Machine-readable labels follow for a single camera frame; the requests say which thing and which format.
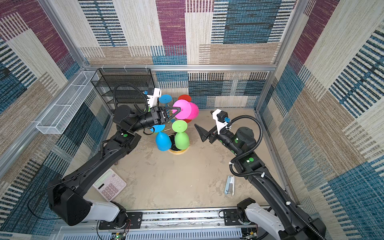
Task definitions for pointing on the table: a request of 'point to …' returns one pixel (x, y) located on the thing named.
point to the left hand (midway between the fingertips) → (180, 110)
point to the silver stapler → (230, 185)
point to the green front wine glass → (181, 139)
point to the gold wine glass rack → (174, 149)
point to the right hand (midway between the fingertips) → (203, 120)
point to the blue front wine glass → (163, 140)
